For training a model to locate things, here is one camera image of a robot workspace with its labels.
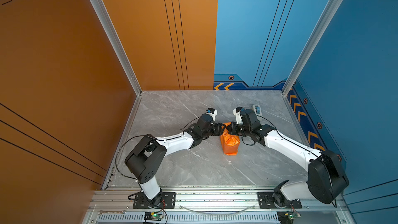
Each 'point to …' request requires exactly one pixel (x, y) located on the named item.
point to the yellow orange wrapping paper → (230, 142)
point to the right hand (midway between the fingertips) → (225, 128)
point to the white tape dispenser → (257, 108)
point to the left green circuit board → (152, 215)
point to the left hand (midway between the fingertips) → (224, 125)
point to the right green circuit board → (285, 217)
